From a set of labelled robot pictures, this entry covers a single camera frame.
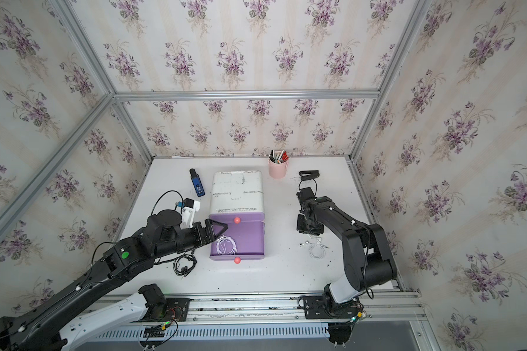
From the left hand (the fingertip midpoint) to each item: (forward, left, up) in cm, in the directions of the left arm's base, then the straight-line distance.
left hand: (225, 233), depth 65 cm
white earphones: (+1, -1, -17) cm, 17 cm away
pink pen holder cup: (+44, -20, -20) cm, 52 cm away
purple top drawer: (+9, -1, -6) cm, 11 cm away
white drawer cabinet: (+17, -2, -2) cm, 18 cm away
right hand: (+12, -31, -22) cm, 40 cm away
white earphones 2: (+4, -34, -24) cm, 41 cm away
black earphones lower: (-3, +18, -25) cm, 31 cm away
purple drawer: (+5, -7, -14) cm, 17 cm away
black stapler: (+43, -38, -22) cm, 62 cm away
